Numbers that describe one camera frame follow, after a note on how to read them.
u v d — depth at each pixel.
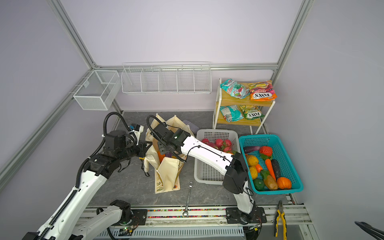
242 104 0.80
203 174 0.87
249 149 0.94
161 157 0.71
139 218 0.74
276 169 0.87
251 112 0.94
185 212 0.75
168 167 0.69
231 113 0.94
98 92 0.97
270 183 0.79
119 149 0.55
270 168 0.88
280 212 0.74
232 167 0.47
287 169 0.83
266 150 0.91
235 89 0.82
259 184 0.79
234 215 0.74
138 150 0.63
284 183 0.77
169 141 0.54
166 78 0.99
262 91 0.80
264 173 0.85
